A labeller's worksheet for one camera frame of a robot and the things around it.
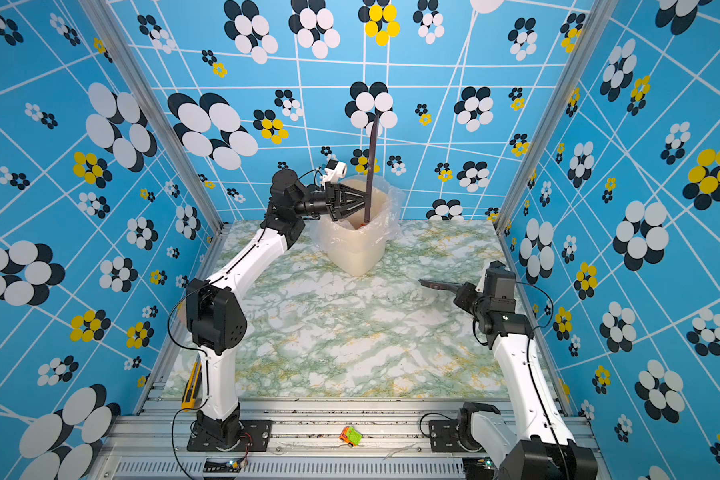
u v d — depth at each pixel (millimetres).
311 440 742
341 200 680
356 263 988
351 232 861
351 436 720
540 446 389
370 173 697
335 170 722
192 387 805
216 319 522
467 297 709
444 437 732
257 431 749
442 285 896
